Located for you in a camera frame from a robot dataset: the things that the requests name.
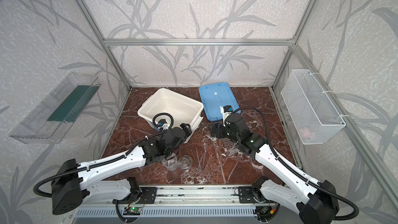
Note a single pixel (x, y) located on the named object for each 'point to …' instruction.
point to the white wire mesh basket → (313, 116)
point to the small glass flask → (185, 162)
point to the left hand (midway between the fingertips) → (190, 126)
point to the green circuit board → (132, 211)
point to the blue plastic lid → (213, 96)
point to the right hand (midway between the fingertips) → (214, 120)
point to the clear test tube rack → (230, 146)
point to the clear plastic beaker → (171, 164)
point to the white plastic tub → (186, 112)
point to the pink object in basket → (306, 132)
